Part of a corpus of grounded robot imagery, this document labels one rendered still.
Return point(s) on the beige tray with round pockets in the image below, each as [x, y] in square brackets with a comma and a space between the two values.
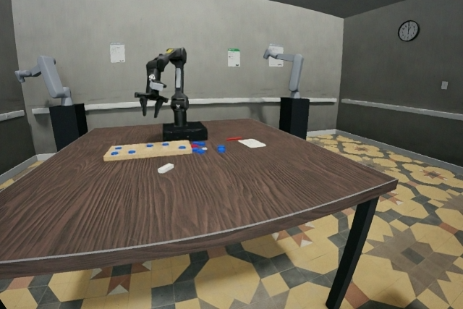
[142, 151]

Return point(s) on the white paper sheet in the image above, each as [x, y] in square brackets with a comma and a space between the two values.
[252, 143]

